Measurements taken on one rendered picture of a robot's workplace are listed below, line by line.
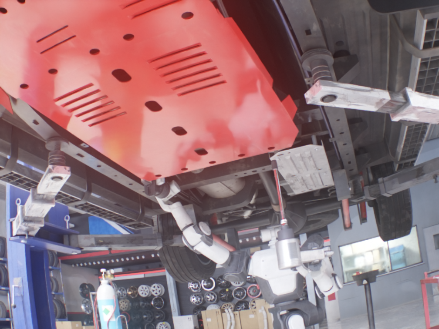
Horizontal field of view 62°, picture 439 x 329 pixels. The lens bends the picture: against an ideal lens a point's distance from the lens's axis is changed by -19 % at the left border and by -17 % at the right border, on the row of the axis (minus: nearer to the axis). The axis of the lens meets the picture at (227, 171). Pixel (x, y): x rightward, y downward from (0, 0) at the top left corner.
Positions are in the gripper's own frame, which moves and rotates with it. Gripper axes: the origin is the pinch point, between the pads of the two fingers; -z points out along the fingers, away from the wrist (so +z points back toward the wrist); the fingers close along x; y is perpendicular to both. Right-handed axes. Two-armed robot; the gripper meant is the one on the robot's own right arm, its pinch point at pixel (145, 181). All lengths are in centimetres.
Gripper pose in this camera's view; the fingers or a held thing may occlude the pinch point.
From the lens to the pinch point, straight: 199.4
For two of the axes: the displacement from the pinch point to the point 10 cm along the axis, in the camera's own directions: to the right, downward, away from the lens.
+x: 1.4, 9.4, -3.2
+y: -9.4, 2.2, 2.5
